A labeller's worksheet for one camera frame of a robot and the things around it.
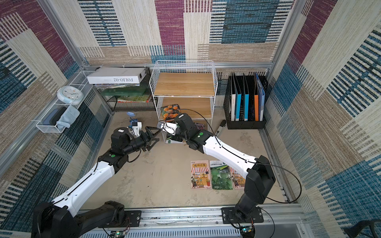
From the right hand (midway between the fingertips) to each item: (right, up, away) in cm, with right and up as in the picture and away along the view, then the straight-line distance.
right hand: (171, 122), depth 78 cm
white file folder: (+35, +14, +12) cm, 39 cm away
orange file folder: (+48, +15, +11) cm, 51 cm away
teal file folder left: (+38, +13, +12) cm, 42 cm away
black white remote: (+30, -4, +27) cm, 41 cm away
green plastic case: (-33, +20, +18) cm, 42 cm away
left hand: (-6, -6, -3) cm, 8 cm away
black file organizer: (+52, -1, +27) cm, 59 cm away
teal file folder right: (+42, +15, +10) cm, 46 cm away
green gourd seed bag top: (+27, -30, +9) cm, 42 cm away
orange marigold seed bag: (-2, +6, +7) cm, 9 cm away
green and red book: (-28, +15, +22) cm, 39 cm away
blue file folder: (+51, +14, +9) cm, 54 cm away
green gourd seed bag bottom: (-5, -12, +23) cm, 27 cm away
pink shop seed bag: (+15, -30, +9) cm, 35 cm away
